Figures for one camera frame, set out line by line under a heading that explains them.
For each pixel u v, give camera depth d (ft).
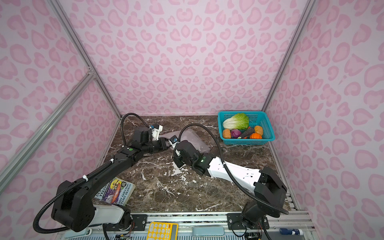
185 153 1.89
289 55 2.80
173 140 2.19
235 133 3.34
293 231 2.26
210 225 2.37
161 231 2.27
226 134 3.32
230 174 1.54
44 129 2.06
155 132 2.49
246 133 3.30
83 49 2.73
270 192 1.37
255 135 3.23
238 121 3.41
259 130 3.40
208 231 2.27
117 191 2.68
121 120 3.87
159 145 2.36
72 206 1.34
